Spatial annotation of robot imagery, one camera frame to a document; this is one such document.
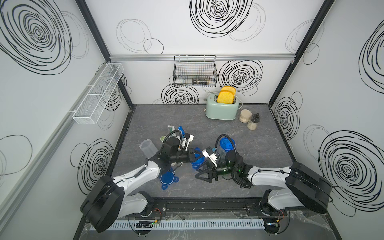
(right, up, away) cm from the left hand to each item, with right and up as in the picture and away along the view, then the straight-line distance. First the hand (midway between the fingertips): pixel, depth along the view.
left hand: (202, 156), depth 76 cm
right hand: (-3, -7, -7) cm, 10 cm away
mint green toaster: (+10, +25, +28) cm, 39 cm away
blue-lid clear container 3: (-33, +1, +15) cm, 36 cm away
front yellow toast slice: (+16, +34, +22) cm, 43 cm away
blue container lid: (-19, -13, +5) cm, 24 cm away
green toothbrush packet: (-20, +12, +26) cm, 36 cm away
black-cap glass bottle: (+36, +16, +28) cm, 48 cm away
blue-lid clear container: (-4, -4, -2) cm, 6 cm away
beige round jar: (+32, +21, +29) cm, 48 cm away
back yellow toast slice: (+20, +40, +23) cm, 50 cm away
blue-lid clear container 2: (+14, +5, +6) cm, 16 cm away
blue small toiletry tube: (-13, +10, +28) cm, 33 cm away
